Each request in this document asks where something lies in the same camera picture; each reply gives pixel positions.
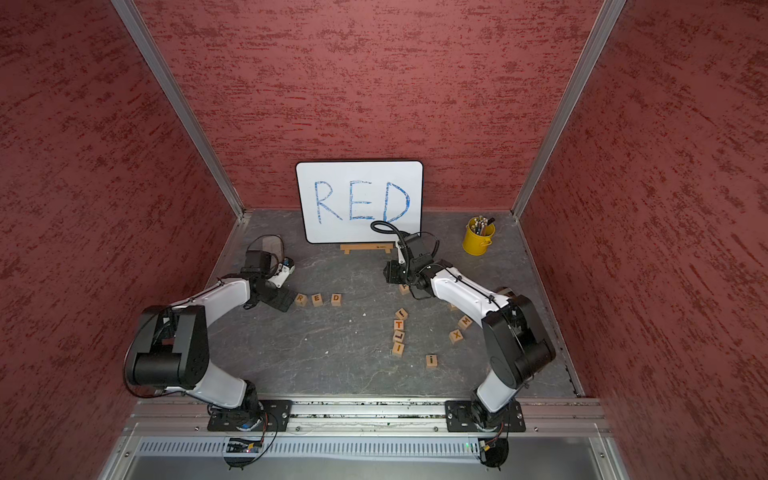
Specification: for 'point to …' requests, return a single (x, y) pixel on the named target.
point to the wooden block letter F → (404, 289)
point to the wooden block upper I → (401, 314)
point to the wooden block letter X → (455, 336)
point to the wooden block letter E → (317, 300)
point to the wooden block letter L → (399, 336)
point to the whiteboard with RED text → (341, 200)
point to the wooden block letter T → (398, 324)
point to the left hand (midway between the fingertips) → (276, 297)
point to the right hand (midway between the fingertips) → (389, 276)
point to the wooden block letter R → (301, 300)
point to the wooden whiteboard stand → (368, 246)
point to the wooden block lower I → (398, 348)
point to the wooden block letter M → (465, 322)
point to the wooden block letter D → (336, 300)
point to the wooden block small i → (431, 361)
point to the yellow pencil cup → (478, 235)
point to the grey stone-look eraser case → (274, 245)
